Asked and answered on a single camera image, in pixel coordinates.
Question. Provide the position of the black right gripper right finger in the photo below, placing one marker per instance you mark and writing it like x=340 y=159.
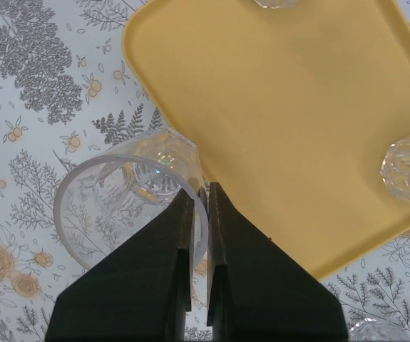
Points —
x=255 y=291

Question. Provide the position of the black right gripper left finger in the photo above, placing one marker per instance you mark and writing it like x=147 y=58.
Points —
x=140 y=292

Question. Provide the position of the clear small glass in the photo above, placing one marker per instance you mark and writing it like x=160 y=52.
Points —
x=107 y=199

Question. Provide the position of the clear large glass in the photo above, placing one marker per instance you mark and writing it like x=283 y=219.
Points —
x=276 y=4

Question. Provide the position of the yellow plastic tray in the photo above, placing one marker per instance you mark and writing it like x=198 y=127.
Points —
x=292 y=111

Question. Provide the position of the floral patterned table mat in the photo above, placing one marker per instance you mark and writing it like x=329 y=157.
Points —
x=66 y=95

